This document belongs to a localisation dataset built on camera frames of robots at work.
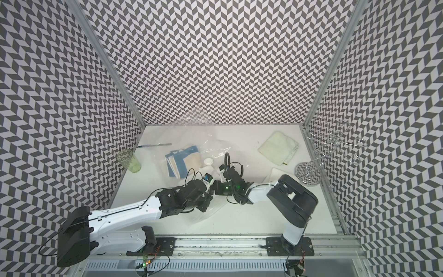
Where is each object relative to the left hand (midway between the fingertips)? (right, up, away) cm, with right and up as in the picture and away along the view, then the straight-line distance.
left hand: (210, 199), depth 79 cm
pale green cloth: (+40, +23, +27) cm, 53 cm away
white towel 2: (+36, +8, +20) cm, 42 cm away
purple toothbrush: (-45, +24, +24) cm, 56 cm away
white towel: (-3, +12, +13) cm, 18 cm away
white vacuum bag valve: (-3, +15, +20) cm, 25 cm away
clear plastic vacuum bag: (-2, +26, +30) cm, 39 cm away
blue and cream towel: (-18, +15, +18) cm, 29 cm away
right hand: (-1, +2, +7) cm, 7 cm away
